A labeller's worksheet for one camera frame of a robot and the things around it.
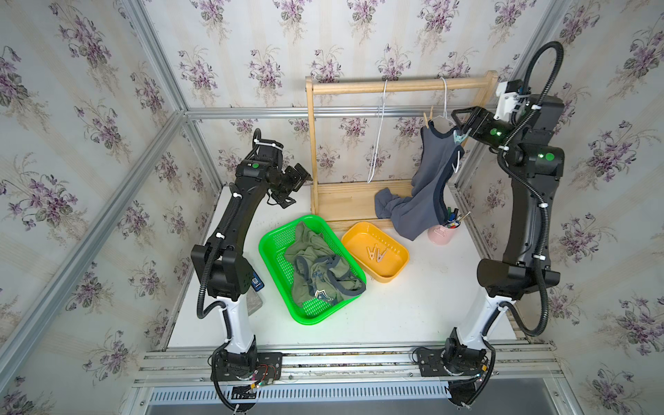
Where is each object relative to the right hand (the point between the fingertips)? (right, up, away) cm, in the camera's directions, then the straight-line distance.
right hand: (465, 115), depth 67 cm
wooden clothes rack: (-27, -23, +48) cm, 60 cm away
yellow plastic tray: (-18, -42, +28) cm, 54 cm away
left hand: (-44, -17, +17) cm, 50 cm away
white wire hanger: (-16, +7, +38) cm, 42 cm away
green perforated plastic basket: (-57, -39, +26) cm, 74 cm away
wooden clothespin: (-20, -42, +29) cm, 55 cm away
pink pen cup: (+5, -35, +27) cm, 44 cm away
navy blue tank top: (-6, -25, +15) cm, 30 cm away
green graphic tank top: (-40, -45, +15) cm, 62 cm away
